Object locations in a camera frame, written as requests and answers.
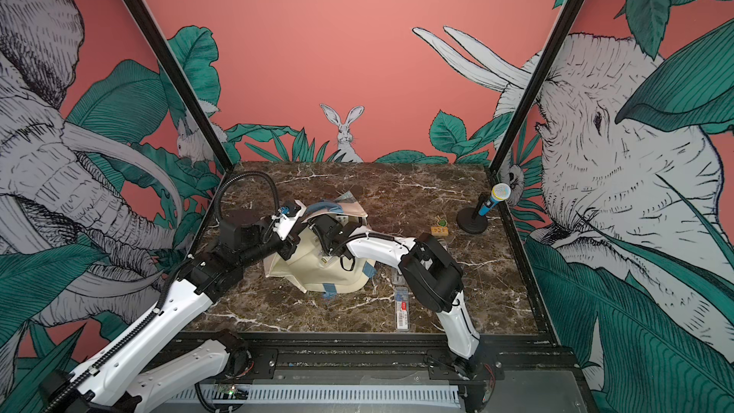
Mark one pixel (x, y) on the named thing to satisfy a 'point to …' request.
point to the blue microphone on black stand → (473, 221)
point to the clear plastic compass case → (398, 278)
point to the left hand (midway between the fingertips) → (306, 220)
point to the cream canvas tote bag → (309, 266)
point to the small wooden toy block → (440, 230)
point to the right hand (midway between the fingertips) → (334, 242)
